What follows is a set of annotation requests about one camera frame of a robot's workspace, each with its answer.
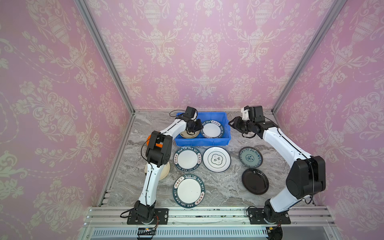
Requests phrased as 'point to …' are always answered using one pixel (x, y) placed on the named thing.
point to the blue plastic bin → (201, 140)
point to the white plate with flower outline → (216, 159)
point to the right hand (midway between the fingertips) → (231, 123)
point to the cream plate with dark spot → (164, 172)
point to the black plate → (255, 181)
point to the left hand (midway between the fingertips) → (203, 127)
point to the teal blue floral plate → (250, 157)
